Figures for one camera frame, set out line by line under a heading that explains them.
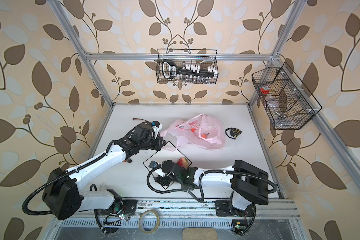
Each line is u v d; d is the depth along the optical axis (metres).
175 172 0.57
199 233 0.65
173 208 0.75
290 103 0.73
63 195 0.40
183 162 0.84
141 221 0.68
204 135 1.03
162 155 0.91
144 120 1.11
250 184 0.43
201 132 1.04
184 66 0.82
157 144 0.72
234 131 1.01
